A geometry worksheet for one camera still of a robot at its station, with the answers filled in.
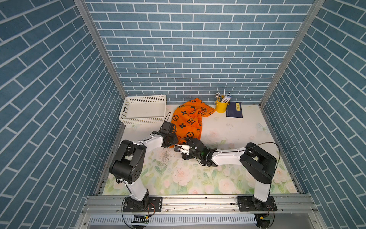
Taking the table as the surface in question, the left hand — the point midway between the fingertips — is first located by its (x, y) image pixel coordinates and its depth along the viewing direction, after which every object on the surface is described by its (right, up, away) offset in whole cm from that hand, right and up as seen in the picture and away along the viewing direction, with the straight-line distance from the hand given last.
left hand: (179, 140), depth 96 cm
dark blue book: (+44, +22, +20) cm, 53 cm away
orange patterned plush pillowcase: (+6, +16, +12) cm, 21 cm away
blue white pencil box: (+35, +29, +9) cm, 46 cm away
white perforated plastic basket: (-31, +22, +20) cm, 43 cm away
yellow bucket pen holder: (+33, +24, +15) cm, 43 cm away
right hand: (+5, -1, -6) cm, 8 cm away
